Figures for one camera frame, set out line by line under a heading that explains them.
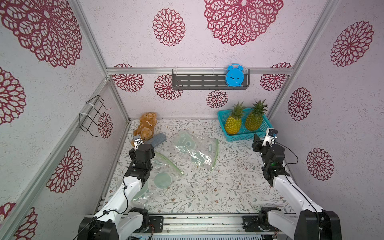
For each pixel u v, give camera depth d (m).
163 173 0.92
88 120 0.75
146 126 1.05
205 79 0.95
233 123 1.02
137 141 0.67
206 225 0.75
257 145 0.73
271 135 0.67
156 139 1.05
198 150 1.02
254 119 1.05
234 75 0.89
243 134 1.03
